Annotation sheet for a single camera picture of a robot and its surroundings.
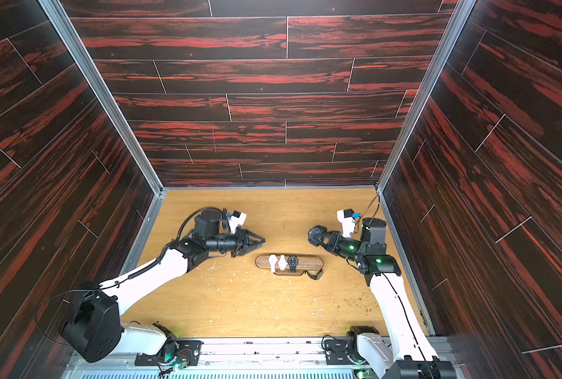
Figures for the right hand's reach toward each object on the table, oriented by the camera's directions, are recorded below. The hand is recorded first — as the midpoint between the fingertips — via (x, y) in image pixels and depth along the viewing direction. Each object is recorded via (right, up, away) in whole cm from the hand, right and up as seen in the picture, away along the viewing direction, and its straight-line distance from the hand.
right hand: (320, 235), depth 77 cm
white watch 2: (-12, -10, +7) cm, 18 cm away
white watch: (-16, -10, +9) cm, 21 cm away
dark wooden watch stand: (-3, -11, +9) cm, 15 cm away
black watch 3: (-2, +1, -3) cm, 3 cm away
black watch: (-9, -11, +8) cm, 16 cm away
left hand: (-18, -2, -2) cm, 18 cm away
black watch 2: (0, -17, +12) cm, 21 cm away
